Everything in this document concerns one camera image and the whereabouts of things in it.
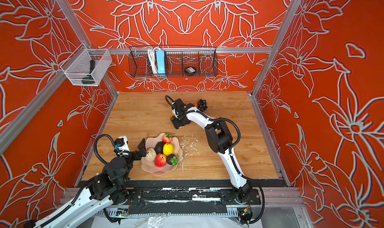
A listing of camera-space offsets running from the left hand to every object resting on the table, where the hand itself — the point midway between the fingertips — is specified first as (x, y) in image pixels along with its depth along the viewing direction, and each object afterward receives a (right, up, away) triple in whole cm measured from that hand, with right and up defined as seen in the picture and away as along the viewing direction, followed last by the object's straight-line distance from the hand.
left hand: (136, 140), depth 74 cm
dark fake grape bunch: (+37, +19, +32) cm, 52 cm away
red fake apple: (+12, -11, +4) cm, 16 cm away
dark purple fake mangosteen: (+18, -11, +3) cm, 21 cm away
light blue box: (+10, +45, +16) cm, 48 cm away
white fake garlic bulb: (+6, -9, +4) cm, 11 cm away
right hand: (+18, +6, +25) cm, 31 cm away
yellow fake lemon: (+15, -7, +9) cm, 19 cm away
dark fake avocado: (+10, -6, +10) cm, 15 cm away
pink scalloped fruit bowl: (+5, -16, +7) cm, 18 cm away
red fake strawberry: (+14, -1, +11) cm, 18 cm away
